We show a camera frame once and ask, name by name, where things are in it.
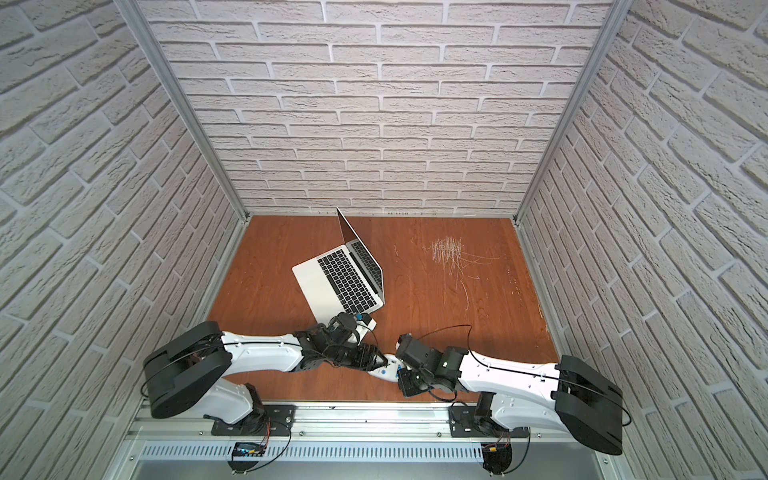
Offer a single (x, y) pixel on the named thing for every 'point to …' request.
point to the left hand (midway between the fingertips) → (381, 354)
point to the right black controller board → (496, 457)
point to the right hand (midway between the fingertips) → (398, 392)
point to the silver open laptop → (346, 279)
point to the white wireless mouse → (391, 370)
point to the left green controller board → (248, 449)
